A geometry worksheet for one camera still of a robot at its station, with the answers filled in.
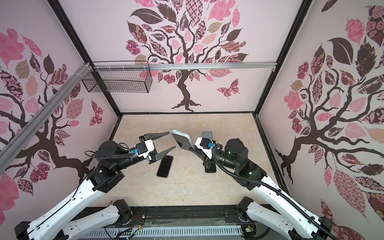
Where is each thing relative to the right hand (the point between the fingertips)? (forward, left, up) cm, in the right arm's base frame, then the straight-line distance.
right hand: (192, 145), depth 60 cm
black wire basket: (+54, +47, 0) cm, 71 cm away
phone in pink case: (+7, +18, -35) cm, 40 cm away
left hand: (-2, +7, +6) cm, 10 cm away
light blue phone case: (+31, -10, -35) cm, 48 cm away
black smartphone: (+4, -11, -34) cm, 36 cm away
